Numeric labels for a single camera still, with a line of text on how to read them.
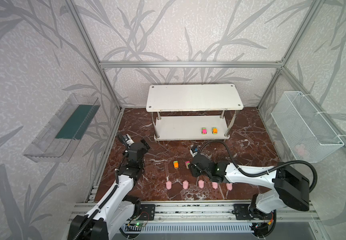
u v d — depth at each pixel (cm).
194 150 74
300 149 74
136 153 61
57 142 63
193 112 119
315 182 46
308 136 63
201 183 82
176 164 87
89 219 40
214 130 96
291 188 42
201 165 64
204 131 97
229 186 82
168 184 81
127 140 70
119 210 57
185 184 81
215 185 81
